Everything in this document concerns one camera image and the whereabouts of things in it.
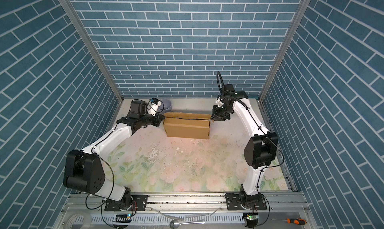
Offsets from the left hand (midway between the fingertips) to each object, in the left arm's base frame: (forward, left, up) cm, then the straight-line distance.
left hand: (165, 116), depth 87 cm
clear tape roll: (-48, +32, -18) cm, 60 cm away
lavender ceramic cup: (+16, +3, -9) cm, 18 cm away
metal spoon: (-50, -8, -16) cm, 53 cm away
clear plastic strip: (-48, -13, -19) cm, 53 cm away
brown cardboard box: (-4, -13, -3) cm, 14 cm away
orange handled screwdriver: (-50, -64, -15) cm, 83 cm away
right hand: (-2, -27, +2) cm, 27 cm away
